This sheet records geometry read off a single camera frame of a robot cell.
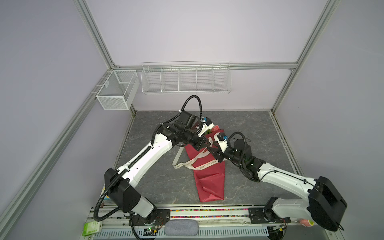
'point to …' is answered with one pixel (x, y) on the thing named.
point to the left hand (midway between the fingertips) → (209, 146)
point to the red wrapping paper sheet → (209, 172)
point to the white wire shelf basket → (187, 77)
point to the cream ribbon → (188, 163)
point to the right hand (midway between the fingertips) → (210, 145)
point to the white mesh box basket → (119, 91)
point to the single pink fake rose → (216, 128)
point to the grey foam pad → (181, 227)
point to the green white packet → (92, 227)
